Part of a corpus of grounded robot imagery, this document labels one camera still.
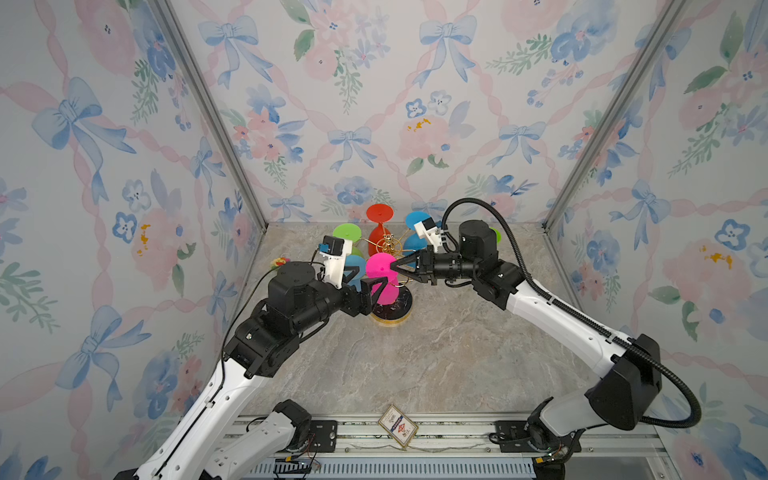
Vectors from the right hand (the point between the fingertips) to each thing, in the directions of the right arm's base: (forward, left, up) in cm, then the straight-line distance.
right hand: (390, 267), depth 66 cm
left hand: (-4, +4, +3) cm, 6 cm away
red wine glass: (+21, +3, -3) cm, 21 cm away
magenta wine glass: (+1, +3, 0) cm, 3 cm away
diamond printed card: (-25, -2, -32) cm, 41 cm away
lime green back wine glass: (+14, +11, -3) cm, 18 cm away
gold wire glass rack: (+6, -3, -32) cm, 32 cm away
